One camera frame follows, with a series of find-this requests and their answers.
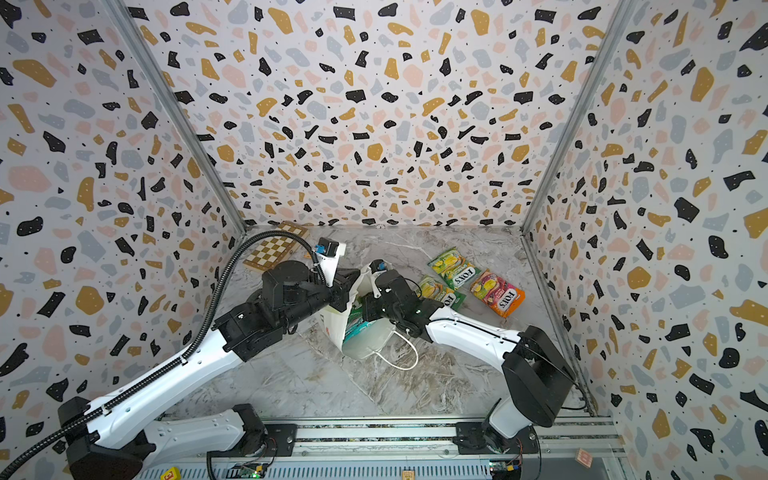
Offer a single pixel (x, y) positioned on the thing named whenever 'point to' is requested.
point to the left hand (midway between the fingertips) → (359, 267)
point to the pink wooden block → (583, 458)
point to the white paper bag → (371, 340)
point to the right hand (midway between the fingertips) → (354, 296)
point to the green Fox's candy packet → (455, 268)
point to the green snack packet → (431, 289)
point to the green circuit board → (247, 470)
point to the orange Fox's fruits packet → (498, 294)
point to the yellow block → (174, 473)
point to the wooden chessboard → (274, 248)
